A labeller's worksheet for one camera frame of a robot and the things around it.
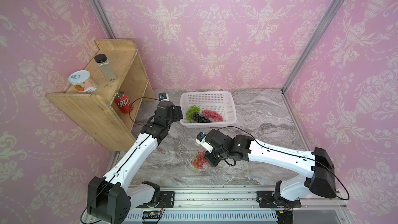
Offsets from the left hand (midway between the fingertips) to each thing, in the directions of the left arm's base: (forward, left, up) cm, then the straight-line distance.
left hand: (174, 109), depth 81 cm
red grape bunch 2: (+11, -22, -19) cm, 31 cm away
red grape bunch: (-24, -14, -7) cm, 29 cm away
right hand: (-22, -17, -8) cm, 29 cm away
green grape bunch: (+13, -7, -18) cm, 23 cm away
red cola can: (-1, +24, +8) cm, 25 cm away
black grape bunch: (+7, -14, -18) cm, 24 cm away
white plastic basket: (+23, -28, -20) cm, 41 cm away
